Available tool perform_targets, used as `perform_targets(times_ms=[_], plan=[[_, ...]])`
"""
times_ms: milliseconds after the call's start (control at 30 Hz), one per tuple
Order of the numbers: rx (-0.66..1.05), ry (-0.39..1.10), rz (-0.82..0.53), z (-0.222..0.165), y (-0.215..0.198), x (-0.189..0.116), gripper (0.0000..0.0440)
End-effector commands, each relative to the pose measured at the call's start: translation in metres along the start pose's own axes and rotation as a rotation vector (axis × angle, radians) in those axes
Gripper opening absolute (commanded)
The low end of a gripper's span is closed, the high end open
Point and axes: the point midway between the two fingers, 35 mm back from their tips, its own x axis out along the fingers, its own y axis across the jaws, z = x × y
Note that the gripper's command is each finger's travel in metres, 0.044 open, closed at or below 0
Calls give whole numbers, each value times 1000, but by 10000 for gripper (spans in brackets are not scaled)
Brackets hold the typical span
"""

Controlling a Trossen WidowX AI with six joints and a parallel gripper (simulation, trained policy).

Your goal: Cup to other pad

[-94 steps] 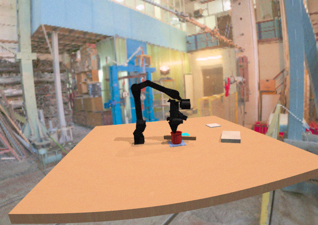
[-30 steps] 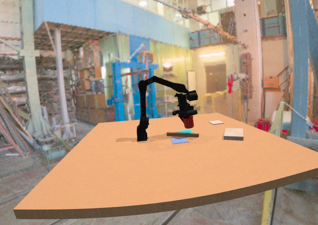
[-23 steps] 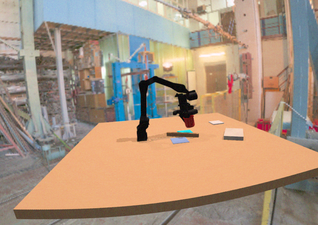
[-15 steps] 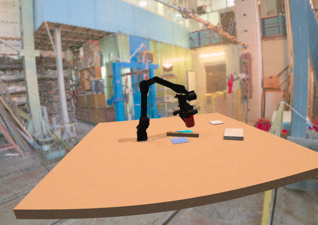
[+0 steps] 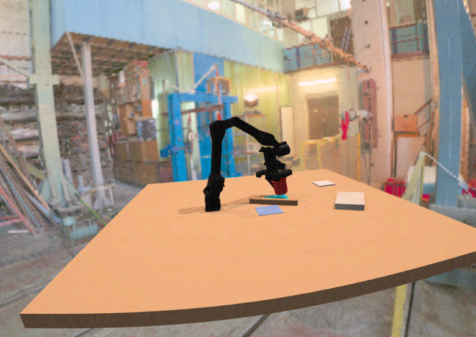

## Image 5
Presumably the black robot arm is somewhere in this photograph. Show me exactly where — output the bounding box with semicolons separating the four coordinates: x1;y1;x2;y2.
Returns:
203;117;290;212

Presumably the red cup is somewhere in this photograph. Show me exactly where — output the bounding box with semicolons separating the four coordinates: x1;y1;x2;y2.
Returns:
272;178;288;195

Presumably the pale pink flat rectangular slab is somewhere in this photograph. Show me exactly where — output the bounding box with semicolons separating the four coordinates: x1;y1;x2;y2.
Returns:
334;192;365;211

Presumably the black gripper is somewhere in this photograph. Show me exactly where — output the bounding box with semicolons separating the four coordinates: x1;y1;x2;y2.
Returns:
256;159;292;188

